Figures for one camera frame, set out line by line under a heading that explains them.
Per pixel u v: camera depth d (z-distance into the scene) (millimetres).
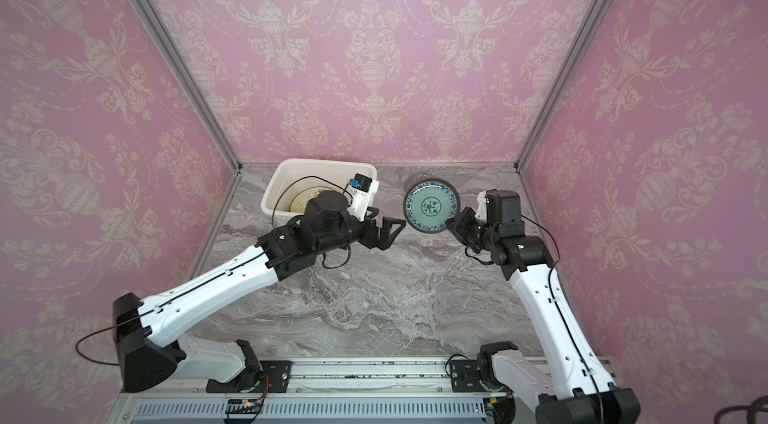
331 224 527
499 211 556
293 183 605
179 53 892
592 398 370
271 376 744
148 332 396
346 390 731
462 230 648
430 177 984
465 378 728
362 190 593
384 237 604
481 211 663
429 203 777
